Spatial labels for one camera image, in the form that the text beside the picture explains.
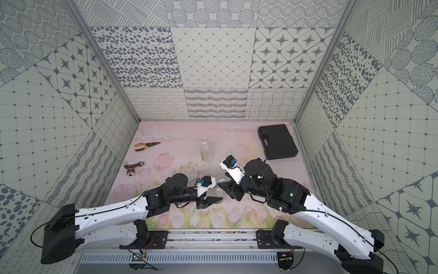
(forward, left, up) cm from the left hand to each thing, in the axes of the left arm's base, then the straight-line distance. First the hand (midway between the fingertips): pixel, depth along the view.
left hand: (220, 187), depth 68 cm
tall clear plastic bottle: (+25, +10, -11) cm, 29 cm away
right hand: (0, -2, +6) cm, 6 cm away
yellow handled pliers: (+35, +50, -19) cm, 64 cm away
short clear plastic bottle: (-4, 0, +4) cm, 6 cm away
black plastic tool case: (+37, -34, -16) cm, 53 cm away
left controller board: (-22, +35, -22) cm, 47 cm away
